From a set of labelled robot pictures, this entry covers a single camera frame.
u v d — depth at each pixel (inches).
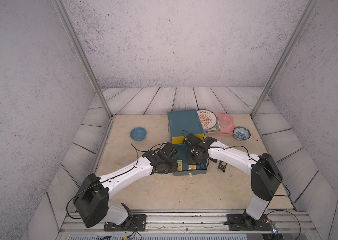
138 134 42.4
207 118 46.6
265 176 18.2
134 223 28.4
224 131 43.9
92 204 16.1
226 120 44.1
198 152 24.4
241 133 42.4
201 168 32.6
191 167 33.3
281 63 35.4
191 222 29.3
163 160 23.9
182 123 34.1
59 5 27.5
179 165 33.4
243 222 25.4
